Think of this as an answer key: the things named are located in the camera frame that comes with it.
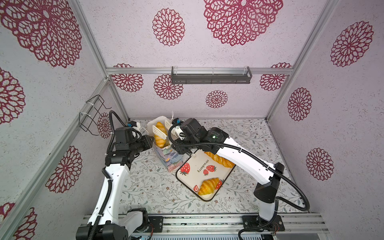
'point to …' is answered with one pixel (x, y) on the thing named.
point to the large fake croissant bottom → (208, 186)
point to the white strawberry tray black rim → (195, 168)
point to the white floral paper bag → (170, 159)
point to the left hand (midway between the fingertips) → (152, 141)
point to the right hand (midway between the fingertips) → (175, 140)
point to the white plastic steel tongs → (160, 133)
